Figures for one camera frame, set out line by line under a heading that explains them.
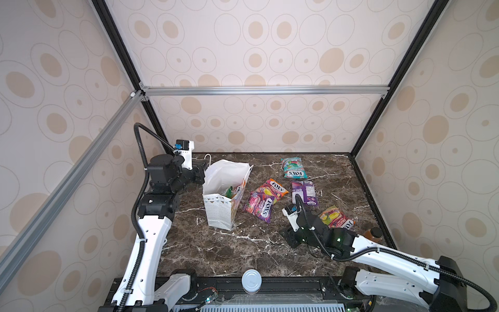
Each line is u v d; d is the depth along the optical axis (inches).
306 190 39.3
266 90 36.9
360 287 23.8
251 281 28.1
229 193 32.8
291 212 26.4
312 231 21.7
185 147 22.3
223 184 37.9
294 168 43.0
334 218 35.2
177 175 22.1
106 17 27.0
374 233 30.8
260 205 36.4
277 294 28.7
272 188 39.6
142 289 14.7
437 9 26.9
